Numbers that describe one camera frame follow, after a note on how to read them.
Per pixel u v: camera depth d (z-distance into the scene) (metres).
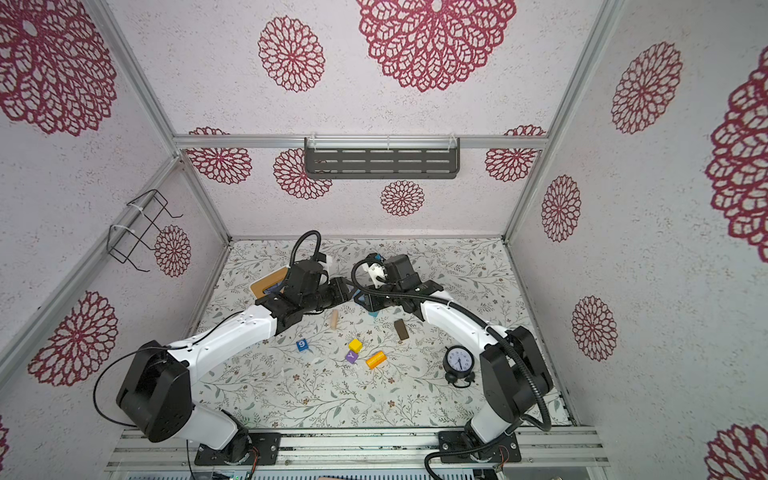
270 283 1.01
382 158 0.92
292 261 0.64
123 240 0.73
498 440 0.59
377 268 0.76
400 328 0.95
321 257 0.77
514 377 0.44
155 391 0.43
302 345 0.90
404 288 0.65
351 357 0.89
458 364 0.85
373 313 1.00
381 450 0.76
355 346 0.90
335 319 0.95
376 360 0.88
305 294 0.65
